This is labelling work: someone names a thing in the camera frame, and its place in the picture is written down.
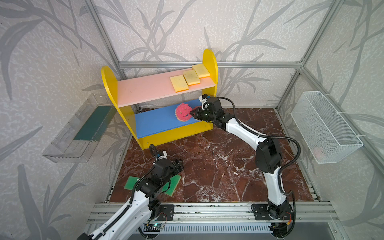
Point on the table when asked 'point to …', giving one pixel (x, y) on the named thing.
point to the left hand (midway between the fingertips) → (181, 158)
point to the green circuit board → (157, 225)
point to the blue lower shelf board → (161, 121)
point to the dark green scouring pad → (97, 124)
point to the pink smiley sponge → (182, 112)
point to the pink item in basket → (319, 154)
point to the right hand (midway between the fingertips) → (190, 108)
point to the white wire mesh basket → (327, 138)
